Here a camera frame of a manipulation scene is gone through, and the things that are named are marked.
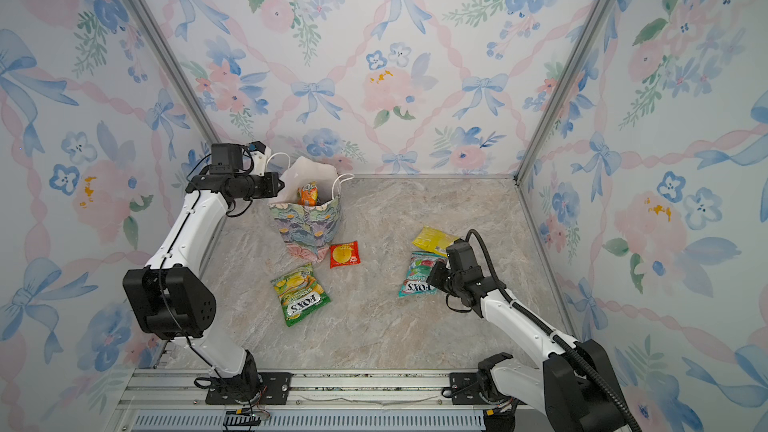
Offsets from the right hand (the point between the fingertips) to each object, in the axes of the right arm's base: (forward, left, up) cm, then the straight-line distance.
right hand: (428, 271), depth 87 cm
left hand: (+18, +42, +19) cm, 49 cm away
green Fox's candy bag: (-6, +38, -4) cm, 38 cm away
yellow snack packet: (+12, -3, -3) cm, 13 cm away
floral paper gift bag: (+7, +34, +11) cm, 37 cm away
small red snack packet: (+9, +26, -6) cm, 28 cm away
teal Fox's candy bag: (-3, +4, -2) cm, 5 cm away
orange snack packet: (+15, +35, +15) cm, 41 cm away
